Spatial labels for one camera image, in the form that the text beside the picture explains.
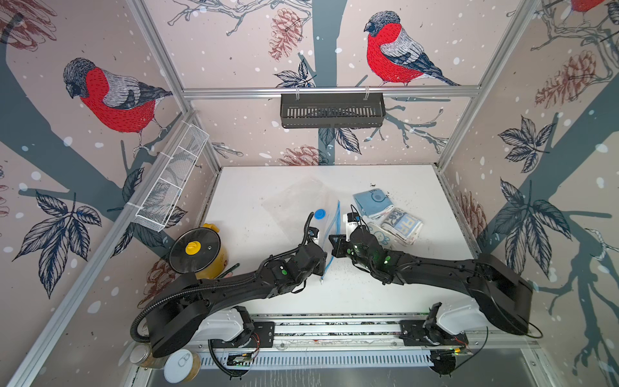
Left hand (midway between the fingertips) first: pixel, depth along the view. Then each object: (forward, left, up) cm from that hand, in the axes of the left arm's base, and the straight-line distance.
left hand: (327, 251), depth 82 cm
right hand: (+5, 0, +3) cm, 6 cm away
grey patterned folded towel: (+14, -32, -6) cm, 35 cm away
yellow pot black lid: (-2, +43, +3) cm, 43 cm away
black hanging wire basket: (+57, -3, +19) cm, 60 cm away
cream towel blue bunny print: (+8, -25, -7) cm, 27 cm away
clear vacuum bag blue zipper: (+27, +13, -11) cm, 32 cm away
